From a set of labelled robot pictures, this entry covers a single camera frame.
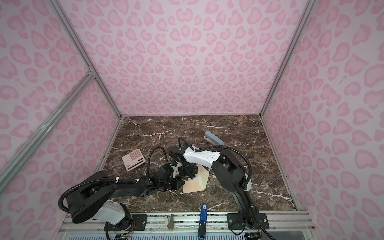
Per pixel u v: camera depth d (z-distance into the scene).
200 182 0.86
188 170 0.76
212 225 0.72
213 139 1.01
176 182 0.76
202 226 0.70
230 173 0.50
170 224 0.71
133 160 0.93
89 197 0.44
